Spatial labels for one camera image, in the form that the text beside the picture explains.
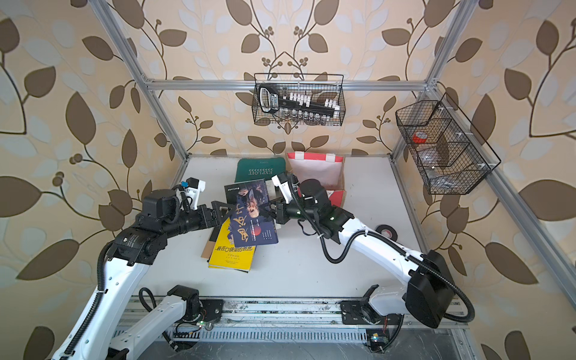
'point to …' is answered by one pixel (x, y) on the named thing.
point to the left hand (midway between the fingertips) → (223, 208)
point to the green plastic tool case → (259, 168)
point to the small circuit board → (379, 339)
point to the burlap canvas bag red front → (325, 169)
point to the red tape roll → (419, 137)
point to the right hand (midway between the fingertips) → (261, 207)
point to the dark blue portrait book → (249, 226)
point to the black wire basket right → (451, 155)
